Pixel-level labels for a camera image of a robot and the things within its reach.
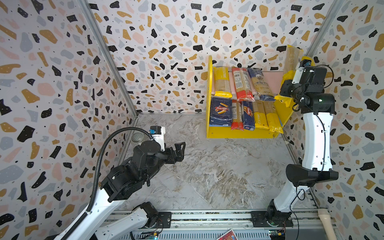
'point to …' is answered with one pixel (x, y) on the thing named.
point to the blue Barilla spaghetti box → (248, 115)
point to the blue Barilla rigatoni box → (221, 112)
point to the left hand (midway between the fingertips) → (177, 142)
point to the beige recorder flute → (324, 215)
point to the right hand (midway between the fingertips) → (286, 78)
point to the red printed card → (229, 235)
